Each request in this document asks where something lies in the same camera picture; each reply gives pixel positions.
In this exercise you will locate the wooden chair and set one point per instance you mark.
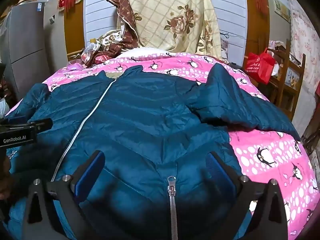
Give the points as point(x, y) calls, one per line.
point(282, 87)

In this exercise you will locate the white pillow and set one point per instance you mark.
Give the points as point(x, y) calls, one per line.
point(147, 51)

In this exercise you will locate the pink penguin print blanket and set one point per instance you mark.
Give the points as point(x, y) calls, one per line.
point(270, 160)

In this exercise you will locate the cream floral quilt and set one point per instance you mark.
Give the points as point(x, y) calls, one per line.
point(162, 10)

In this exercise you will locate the clear plastic bag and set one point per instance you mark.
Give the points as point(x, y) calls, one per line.
point(88, 53)

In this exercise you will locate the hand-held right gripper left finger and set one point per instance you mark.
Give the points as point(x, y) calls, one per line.
point(90, 173)

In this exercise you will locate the grey refrigerator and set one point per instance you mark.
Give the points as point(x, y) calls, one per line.
point(25, 42)

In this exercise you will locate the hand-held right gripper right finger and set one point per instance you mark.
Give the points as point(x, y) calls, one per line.
point(217, 170)

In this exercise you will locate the blue down jacket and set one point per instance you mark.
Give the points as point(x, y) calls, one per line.
point(150, 120)

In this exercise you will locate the wall picture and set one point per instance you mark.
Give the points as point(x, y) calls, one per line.
point(282, 8)

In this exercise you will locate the red shopping bag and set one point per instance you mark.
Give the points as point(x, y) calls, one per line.
point(257, 66)

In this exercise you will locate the white plastic bag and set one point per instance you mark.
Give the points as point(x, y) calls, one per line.
point(3, 107)

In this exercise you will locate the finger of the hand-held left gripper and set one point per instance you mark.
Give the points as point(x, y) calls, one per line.
point(42, 125)

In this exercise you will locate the pink floral wall cloth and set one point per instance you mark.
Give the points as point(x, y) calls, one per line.
point(305, 42)

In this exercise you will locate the brown floral cloth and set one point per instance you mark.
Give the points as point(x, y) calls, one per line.
point(125, 7)

